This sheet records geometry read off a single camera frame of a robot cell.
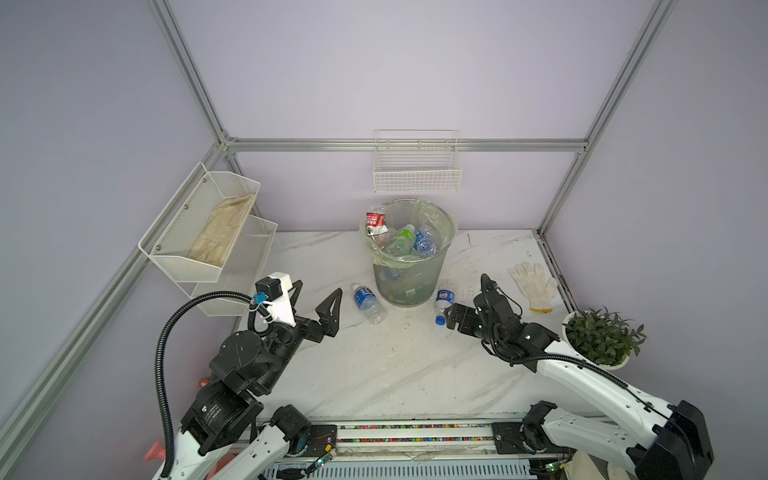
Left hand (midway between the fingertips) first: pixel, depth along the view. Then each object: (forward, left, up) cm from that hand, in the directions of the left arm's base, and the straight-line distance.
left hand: (321, 289), depth 58 cm
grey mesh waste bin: (+22, -21, -29) cm, 42 cm away
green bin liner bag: (+39, -21, -13) cm, 46 cm away
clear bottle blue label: (+19, -23, -7) cm, 31 cm away
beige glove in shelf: (+22, +33, -8) cm, 40 cm away
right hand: (+7, -32, -22) cm, 39 cm away
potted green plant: (-2, -66, -18) cm, 69 cm away
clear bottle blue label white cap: (+18, -6, -34) cm, 39 cm away
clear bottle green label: (+22, -17, -10) cm, 29 cm away
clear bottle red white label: (+27, -10, -8) cm, 30 cm away
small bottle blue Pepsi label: (+19, -31, -33) cm, 49 cm away
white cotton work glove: (+25, -66, -37) cm, 80 cm away
